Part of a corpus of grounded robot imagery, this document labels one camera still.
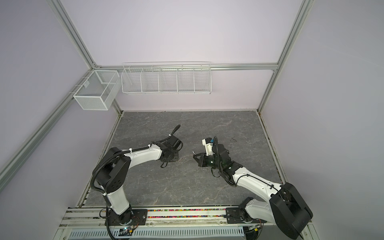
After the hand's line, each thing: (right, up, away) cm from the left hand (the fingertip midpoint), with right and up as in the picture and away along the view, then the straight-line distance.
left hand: (174, 159), depth 93 cm
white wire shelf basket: (-7, +53, +6) cm, 53 cm away
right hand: (+13, +4, -13) cm, 19 cm away
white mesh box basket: (-52, +45, +6) cm, 69 cm away
